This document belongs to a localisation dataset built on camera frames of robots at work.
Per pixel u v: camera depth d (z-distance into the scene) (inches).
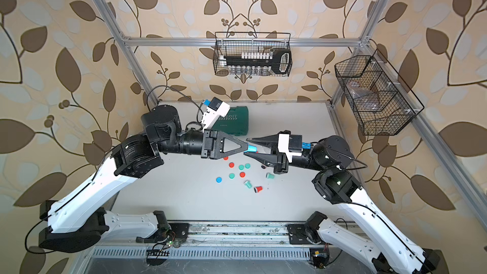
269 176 34.9
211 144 15.8
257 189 33.1
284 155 15.7
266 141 17.3
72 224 14.6
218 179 35.0
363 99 27.5
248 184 34.1
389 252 14.9
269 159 16.5
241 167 36.7
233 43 35.9
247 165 36.9
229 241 29.0
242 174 35.9
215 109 17.4
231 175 35.8
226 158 37.8
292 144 14.0
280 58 32.5
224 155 16.6
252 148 17.6
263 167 36.0
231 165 36.9
